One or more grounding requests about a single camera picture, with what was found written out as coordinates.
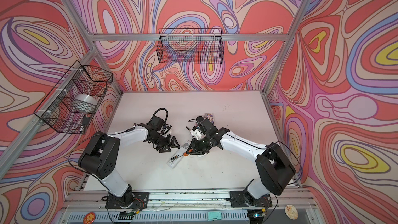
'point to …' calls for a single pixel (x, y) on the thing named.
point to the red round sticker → (89, 218)
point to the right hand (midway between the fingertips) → (190, 155)
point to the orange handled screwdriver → (186, 154)
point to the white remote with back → (176, 158)
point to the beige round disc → (291, 211)
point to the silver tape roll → (87, 98)
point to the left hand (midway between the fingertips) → (177, 147)
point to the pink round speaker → (200, 118)
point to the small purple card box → (210, 116)
